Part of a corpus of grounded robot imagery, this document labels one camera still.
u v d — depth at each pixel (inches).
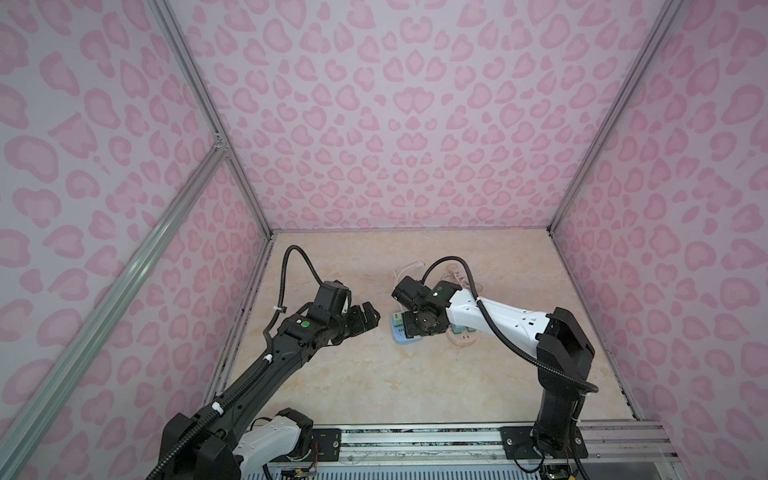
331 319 23.8
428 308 23.8
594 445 29.0
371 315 28.7
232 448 16.7
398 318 31.0
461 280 39.8
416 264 41.9
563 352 18.0
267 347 19.9
